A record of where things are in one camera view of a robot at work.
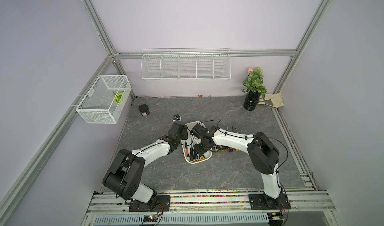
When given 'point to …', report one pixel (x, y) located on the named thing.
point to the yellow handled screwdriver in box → (202, 158)
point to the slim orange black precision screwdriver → (187, 149)
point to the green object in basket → (118, 95)
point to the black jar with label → (144, 109)
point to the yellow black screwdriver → (216, 148)
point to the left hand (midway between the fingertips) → (183, 130)
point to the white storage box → (189, 153)
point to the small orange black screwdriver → (223, 150)
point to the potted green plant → (253, 84)
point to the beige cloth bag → (274, 100)
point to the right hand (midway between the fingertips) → (199, 149)
